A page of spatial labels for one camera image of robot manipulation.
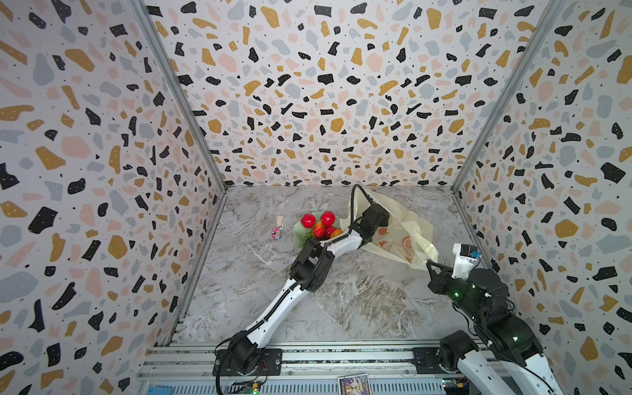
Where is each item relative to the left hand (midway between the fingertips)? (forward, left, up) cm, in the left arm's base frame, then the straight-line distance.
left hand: (389, 209), depth 105 cm
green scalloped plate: (-11, +37, -3) cm, 39 cm away
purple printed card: (-61, +19, -4) cm, 64 cm away
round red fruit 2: (-7, +34, +2) cm, 35 cm away
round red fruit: (-7, +26, +3) cm, 27 cm away
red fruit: (-11, +26, 0) cm, 28 cm away
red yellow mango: (-12, +23, 0) cm, 26 cm away
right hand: (-35, -2, +17) cm, 38 cm away
